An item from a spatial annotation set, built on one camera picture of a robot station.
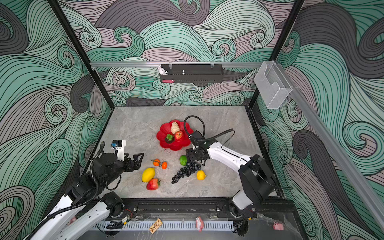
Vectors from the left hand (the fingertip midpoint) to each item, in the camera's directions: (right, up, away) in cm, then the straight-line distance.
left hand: (137, 153), depth 71 cm
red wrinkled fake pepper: (+19, +6, +25) cm, 31 cm away
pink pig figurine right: (+67, -33, -4) cm, 75 cm away
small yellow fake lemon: (+32, -15, +10) cm, 37 cm away
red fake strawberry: (+6, -18, +6) cm, 20 cm away
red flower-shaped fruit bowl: (+18, 0, +26) cm, 32 cm away
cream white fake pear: (+16, +11, +29) cm, 35 cm away
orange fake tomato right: (+11, -11, +15) cm, 21 cm away
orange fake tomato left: (+6, -10, +16) cm, 20 cm away
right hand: (+28, -6, +15) cm, 32 cm away
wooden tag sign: (+11, -33, -3) cm, 34 cm away
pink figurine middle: (+30, -30, -6) cm, 43 cm away
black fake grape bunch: (+26, -12, +13) cm, 32 cm away
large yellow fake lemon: (+3, -14, +10) cm, 17 cm away
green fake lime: (+22, -8, +15) cm, 28 cm away
